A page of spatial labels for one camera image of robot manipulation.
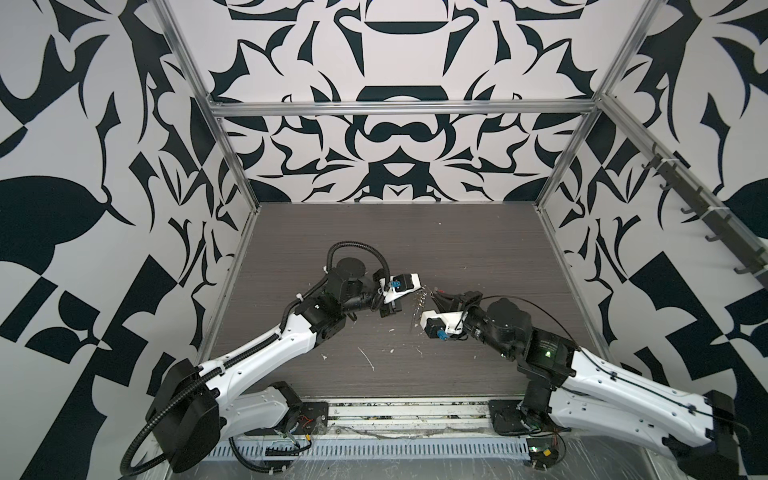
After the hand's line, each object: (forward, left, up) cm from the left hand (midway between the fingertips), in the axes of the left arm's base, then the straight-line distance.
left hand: (418, 273), depth 70 cm
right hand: (-4, -5, 0) cm, 6 cm away
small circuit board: (-33, -29, -27) cm, 51 cm away
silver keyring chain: (-8, 0, -1) cm, 8 cm away
